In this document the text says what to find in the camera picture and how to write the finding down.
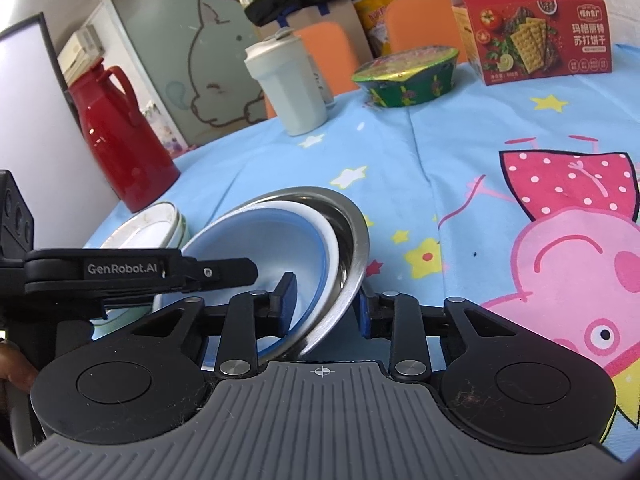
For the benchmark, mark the blue translucent plastic bowl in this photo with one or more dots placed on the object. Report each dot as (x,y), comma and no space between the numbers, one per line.
(250,245)

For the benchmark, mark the green instant noodle bowl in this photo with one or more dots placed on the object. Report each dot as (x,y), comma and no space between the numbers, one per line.
(405,87)

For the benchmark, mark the person's left hand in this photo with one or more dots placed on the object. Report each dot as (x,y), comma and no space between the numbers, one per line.
(15,367)

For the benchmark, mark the orange chair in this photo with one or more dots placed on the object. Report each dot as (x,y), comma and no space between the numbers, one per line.
(420,20)
(335,55)

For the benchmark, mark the white ceramic bowl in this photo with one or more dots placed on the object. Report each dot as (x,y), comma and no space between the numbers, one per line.
(326,240)

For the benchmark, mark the white gold-rimmed deep plate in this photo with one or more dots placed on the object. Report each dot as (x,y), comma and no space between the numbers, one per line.
(140,232)

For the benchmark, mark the yellow snack bag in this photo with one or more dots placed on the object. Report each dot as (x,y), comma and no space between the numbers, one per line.
(375,20)

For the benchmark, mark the brown cardboard box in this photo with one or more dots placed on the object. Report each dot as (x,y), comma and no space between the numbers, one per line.
(345,15)

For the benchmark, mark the grey cat wall sticker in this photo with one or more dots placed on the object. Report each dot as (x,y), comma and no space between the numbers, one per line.
(220,60)

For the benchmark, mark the stainless steel bowl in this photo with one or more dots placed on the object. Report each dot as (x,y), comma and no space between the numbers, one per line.
(350,260)

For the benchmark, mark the pink floral fabric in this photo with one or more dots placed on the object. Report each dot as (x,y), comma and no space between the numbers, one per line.
(165,130)

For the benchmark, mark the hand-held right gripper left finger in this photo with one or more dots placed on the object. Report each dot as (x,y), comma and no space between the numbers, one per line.
(284,305)

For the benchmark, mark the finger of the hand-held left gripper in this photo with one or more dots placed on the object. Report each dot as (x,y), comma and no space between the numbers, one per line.
(220,274)

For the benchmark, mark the red cracker box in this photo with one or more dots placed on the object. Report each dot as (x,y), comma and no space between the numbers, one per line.
(550,30)

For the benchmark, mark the white air conditioner unit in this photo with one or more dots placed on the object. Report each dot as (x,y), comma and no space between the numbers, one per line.
(80,52)

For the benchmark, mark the white travel tumbler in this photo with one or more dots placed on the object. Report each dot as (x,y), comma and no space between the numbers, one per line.
(290,95)

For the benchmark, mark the green plastic plate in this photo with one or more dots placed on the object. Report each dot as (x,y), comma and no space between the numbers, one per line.
(120,329)

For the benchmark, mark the red thermos jug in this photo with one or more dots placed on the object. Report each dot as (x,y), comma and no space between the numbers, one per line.
(125,150)

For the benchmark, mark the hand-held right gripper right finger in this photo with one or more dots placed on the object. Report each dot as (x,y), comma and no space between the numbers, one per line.
(365,315)

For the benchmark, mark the blue printed cartoon tablecloth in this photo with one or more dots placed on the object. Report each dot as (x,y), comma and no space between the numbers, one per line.
(450,160)

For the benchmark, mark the whiteboard with dark frame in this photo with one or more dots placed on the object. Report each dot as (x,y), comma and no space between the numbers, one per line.
(35,110)

